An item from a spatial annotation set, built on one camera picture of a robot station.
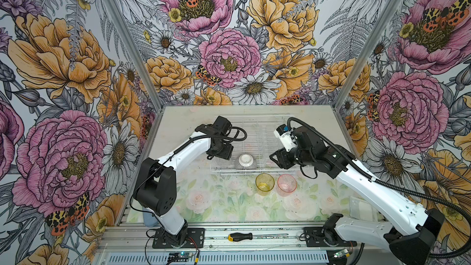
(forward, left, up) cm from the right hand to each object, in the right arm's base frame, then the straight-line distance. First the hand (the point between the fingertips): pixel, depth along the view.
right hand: (277, 160), depth 73 cm
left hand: (+8, +23, -11) cm, 27 cm away
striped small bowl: (+8, +11, -15) cm, 20 cm away
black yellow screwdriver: (-22, +13, -21) cm, 33 cm away
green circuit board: (-28, +38, -21) cm, 51 cm away
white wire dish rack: (+23, +7, -21) cm, 32 cm away
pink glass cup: (-1, -7, -21) cm, 23 cm away
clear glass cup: (+10, +23, -21) cm, 33 cm away
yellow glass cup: (0, +3, -21) cm, 21 cm away
